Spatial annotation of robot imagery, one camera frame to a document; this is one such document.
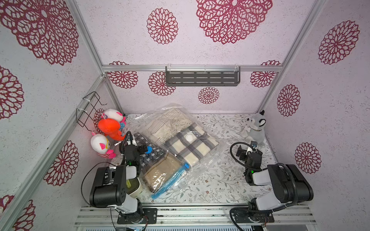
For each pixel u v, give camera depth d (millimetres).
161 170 839
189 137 1029
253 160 713
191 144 997
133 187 781
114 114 952
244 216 716
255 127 925
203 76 945
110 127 848
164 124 1070
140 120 1165
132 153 692
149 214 736
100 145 779
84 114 747
